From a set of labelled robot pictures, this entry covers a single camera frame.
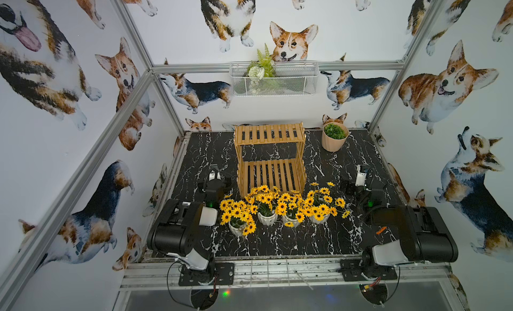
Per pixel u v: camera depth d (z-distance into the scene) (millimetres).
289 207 769
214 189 703
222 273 736
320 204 748
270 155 1099
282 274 747
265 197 775
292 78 923
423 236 455
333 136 1036
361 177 822
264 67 817
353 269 733
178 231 456
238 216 721
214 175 795
